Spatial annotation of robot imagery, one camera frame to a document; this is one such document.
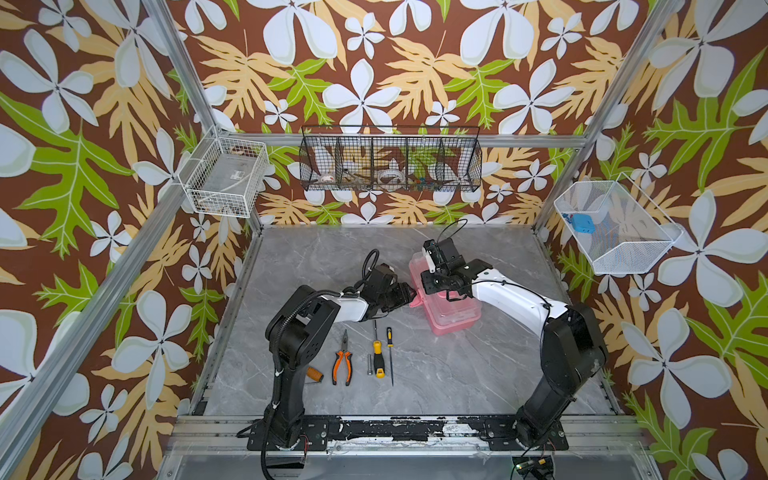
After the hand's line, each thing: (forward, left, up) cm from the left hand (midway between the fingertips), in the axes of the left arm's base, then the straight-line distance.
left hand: (412, 291), depth 96 cm
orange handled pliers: (-19, +21, -3) cm, 29 cm away
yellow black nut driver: (-23, +11, -3) cm, 25 cm away
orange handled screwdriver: (-26, +29, -3) cm, 39 cm away
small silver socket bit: (-23, +13, -5) cm, 27 cm away
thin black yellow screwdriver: (-15, +8, -4) cm, 17 cm away
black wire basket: (+34, +8, +27) cm, 45 cm away
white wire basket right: (+7, -56, +24) cm, 61 cm away
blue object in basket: (+10, -49, +22) cm, 55 cm away
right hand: (0, -3, +8) cm, 8 cm away
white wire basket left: (+22, +57, +29) cm, 67 cm away
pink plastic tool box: (-12, -8, +6) cm, 16 cm away
